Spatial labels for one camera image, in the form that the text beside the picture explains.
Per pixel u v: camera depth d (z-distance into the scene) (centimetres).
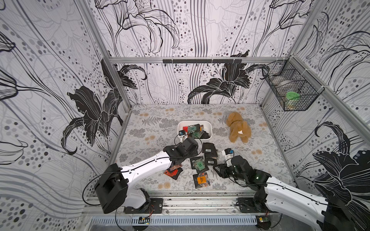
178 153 58
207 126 102
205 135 99
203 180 82
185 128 103
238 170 62
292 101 80
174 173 84
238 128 90
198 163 86
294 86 78
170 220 70
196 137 96
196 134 98
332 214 42
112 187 40
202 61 93
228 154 72
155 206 74
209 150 92
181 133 73
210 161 88
